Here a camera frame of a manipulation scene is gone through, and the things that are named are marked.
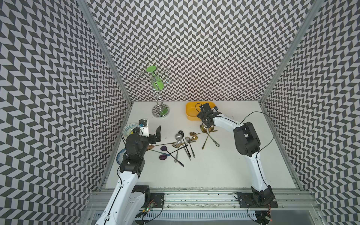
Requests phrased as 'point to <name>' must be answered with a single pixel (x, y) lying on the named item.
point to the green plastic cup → (157, 83)
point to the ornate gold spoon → (205, 130)
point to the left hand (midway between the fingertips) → (151, 126)
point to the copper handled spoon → (175, 145)
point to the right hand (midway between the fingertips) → (201, 117)
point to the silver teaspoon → (188, 139)
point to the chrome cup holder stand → (160, 110)
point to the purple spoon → (164, 148)
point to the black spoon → (182, 132)
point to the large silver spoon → (178, 136)
